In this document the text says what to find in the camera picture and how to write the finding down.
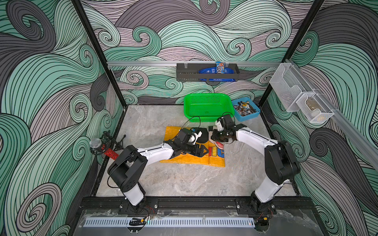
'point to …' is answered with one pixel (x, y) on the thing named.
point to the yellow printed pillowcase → (215, 157)
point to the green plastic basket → (207, 107)
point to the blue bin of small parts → (245, 108)
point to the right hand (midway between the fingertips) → (214, 136)
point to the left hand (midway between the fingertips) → (204, 148)
